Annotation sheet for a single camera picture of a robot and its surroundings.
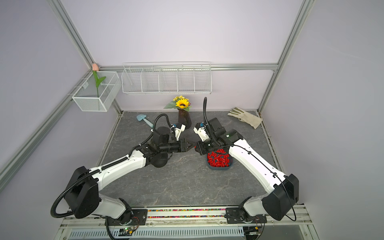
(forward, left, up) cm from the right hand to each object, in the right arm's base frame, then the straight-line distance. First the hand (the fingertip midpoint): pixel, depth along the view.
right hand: (197, 148), depth 76 cm
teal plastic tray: (-2, -13, -20) cm, 24 cm away
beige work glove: (+36, -44, -21) cm, 61 cm away
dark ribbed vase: (+34, +9, -15) cm, 38 cm away
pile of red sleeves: (+4, -14, -20) cm, 25 cm away
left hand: (+1, +1, +1) cm, 1 cm away
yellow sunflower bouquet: (+30, +11, +4) cm, 32 cm away
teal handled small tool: (+40, +44, -20) cm, 62 cm away
